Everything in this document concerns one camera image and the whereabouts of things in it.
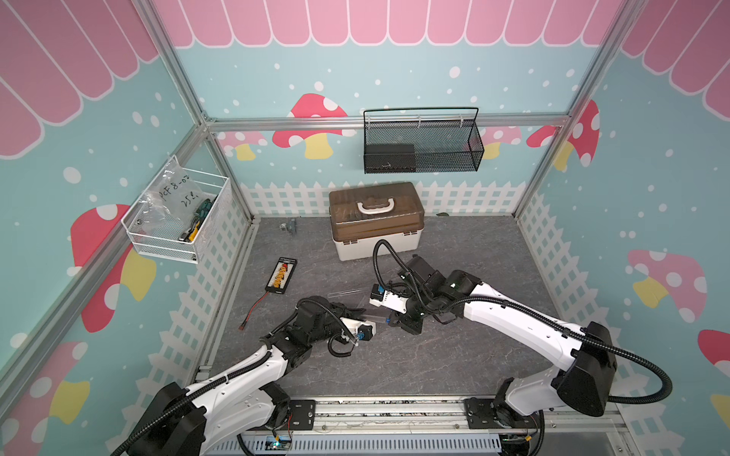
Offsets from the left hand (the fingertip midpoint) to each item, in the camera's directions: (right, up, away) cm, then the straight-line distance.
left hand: (360, 310), depth 82 cm
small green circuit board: (-21, -32, -9) cm, 39 cm away
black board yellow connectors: (-29, +8, +18) cm, 35 cm away
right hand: (+9, -1, -6) cm, 11 cm away
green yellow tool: (-42, +26, -8) cm, 50 cm away
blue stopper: (+8, -1, -8) cm, 11 cm away
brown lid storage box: (0, +28, +8) cm, 29 cm away
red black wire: (-38, -7, +9) cm, 40 cm away
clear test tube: (-7, +2, +16) cm, 18 cm away
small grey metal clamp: (-31, +27, +34) cm, 53 cm away
